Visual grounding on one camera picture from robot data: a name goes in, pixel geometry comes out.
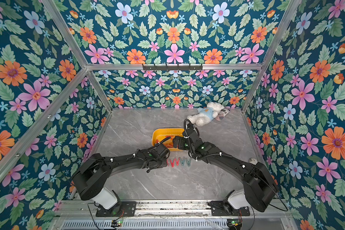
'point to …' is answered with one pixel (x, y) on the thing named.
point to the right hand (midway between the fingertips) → (179, 140)
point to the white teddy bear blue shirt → (206, 114)
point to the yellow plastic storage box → (159, 134)
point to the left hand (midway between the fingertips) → (167, 163)
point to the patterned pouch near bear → (222, 113)
